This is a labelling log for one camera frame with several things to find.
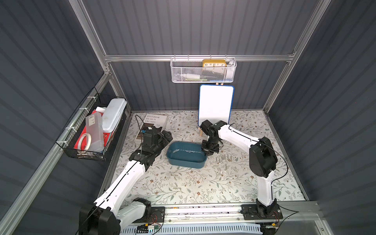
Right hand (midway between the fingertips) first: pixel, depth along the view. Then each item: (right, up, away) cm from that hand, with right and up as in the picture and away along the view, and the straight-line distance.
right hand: (206, 153), depth 88 cm
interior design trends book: (-39, +20, +22) cm, 49 cm away
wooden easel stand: (-4, +13, -7) cm, 16 cm away
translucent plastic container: (-55, +16, -20) cm, 61 cm away
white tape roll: (-53, +10, -25) cm, 60 cm away
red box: (-50, +12, -18) cm, 54 cm away
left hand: (-22, +11, -8) cm, 26 cm away
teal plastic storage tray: (-11, -2, +4) cm, 12 cm away
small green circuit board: (-27, -33, -18) cm, 46 cm away
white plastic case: (-51, +25, -12) cm, 58 cm away
